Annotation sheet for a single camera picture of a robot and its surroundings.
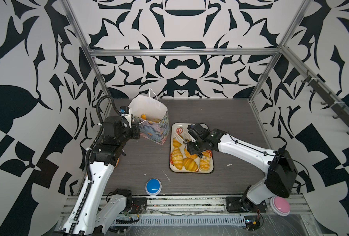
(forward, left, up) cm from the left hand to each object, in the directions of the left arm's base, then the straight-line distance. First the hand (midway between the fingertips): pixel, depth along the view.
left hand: (137, 120), depth 71 cm
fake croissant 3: (-13, -26, -25) cm, 38 cm away
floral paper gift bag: (+18, -4, -20) cm, 27 cm away
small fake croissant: (+1, -19, -25) cm, 32 cm away
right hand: (-6, -26, -18) cm, 32 cm away
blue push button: (-23, -6, -27) cm, 36 cm away
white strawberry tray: (+14, -21, -28) cm, 38 cm away
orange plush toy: (-10, +15, -26) cm, 32 cm away
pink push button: (-33, -70, -28) cm, 82 cm away
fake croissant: (+15, -7, -20) cm, 26 cm away
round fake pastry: (-7, -26, -26) cm, 38 cm away
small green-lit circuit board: (-40, -54, -30) cm, 73 cm away
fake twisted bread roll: (-11, -35, -26) cm, 45 cm away
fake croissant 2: (-8, -20, -26) cm, 33 cm away
